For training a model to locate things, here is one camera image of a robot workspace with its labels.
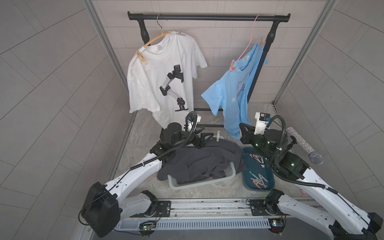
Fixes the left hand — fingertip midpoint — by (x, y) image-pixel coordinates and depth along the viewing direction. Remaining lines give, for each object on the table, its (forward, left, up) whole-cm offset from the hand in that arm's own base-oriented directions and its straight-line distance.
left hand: (210, 131), depth 70 cm
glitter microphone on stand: (-13, -44, 0) cm, 45 cm away
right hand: (0, -12, +5) cm, 13 cm away
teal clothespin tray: (-11, -27, -24) cm, 38 cm away
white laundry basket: (-12, -11, -19) cm, 25 cm away
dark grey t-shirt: (-7, -4, -14) cm, 16 cm away
